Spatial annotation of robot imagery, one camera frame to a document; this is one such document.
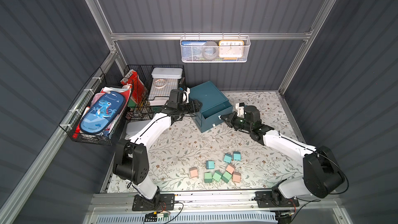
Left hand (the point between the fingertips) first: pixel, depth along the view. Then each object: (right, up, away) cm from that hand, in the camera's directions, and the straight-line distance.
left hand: (199, 105), depth 85 cm
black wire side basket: (-50, +11, -8) cm, 52 cm away
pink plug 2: (+16, -34, -3) cm, 38 cm away
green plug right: (+14, -37, -7) cm, 40 cm away
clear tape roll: (-26, +15, +14) cm, 33 cm away
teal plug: (+16, -30, +1) cm, 34 cm away
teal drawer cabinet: (+8, +1, -1) cm, 8 cm away
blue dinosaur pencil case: (-42, -5, -22) cm, 47 cm away
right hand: (+13, -5, -3) cm, 14 cm away
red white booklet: (-46, +11, +30) cm, 56 cm away
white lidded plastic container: (-22, +22, +14) cm, 34 cm away
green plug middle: (+9, -36, -6) cm, 38 cm away
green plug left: (+4, -37, -6) cm, 38 cm away
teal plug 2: (+6, -32, -3) cm, 33 cm away
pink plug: (-3, -35, -4) cm, 36 cm away
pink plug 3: (+19, -37, -6) cm, 42 cm away
